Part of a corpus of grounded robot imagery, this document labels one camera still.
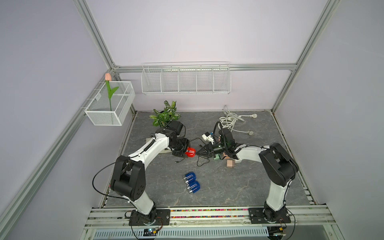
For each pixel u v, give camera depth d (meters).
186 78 0.99
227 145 0.76
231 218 0.75
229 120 1.14
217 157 0.81
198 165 0.92
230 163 0.89
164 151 0.62
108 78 0.83
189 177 0.84
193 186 0.81
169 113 0.85
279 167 0.50
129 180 0.45
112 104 0.81
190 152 0.83
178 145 0.74
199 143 1.01
